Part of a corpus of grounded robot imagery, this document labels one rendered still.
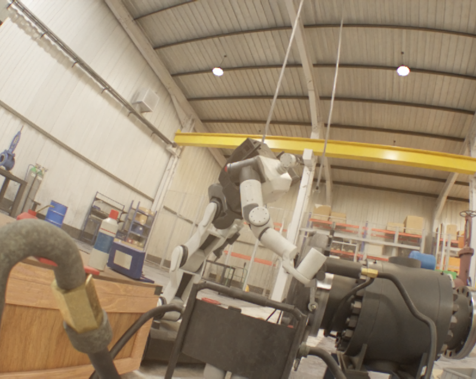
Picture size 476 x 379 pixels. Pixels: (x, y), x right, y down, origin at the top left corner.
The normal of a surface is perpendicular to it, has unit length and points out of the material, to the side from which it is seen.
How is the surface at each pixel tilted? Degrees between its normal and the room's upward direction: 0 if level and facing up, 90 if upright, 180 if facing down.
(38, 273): 90
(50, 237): 77
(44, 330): 90
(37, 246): 102
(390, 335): 111
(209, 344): 90
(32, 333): 90
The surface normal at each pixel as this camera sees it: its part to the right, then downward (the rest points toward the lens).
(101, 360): 0.61, 0.29
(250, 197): -0.27, -0.54
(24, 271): 0.92, 0.17
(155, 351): 0.64, -0.04
